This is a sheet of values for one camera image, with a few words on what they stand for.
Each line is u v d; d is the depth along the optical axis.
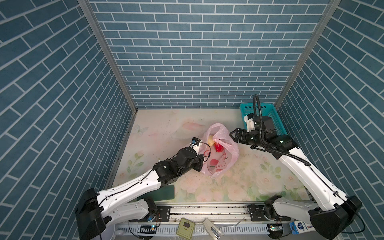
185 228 0.68
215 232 0.68
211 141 0.94
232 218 0.74
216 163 0.88
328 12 0.72
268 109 1.13
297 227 0.69
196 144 0.64
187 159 0.54
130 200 0.47
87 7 0.70
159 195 0.80
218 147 0.96
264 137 0.53
